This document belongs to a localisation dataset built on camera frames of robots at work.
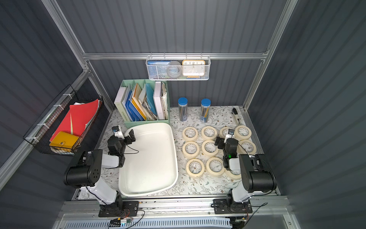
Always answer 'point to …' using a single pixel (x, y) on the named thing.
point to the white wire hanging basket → (181, 78)
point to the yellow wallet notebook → (64, 139)
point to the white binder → (158, 100)
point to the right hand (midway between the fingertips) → (229, 136)
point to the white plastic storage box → (150, 163)
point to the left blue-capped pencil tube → (182, 105)
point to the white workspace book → (118, 103)
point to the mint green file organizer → (143, 101)
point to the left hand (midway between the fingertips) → (123, 131)
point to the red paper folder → (75, 120)
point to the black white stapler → (234, 113)
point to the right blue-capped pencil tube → (205, 110)
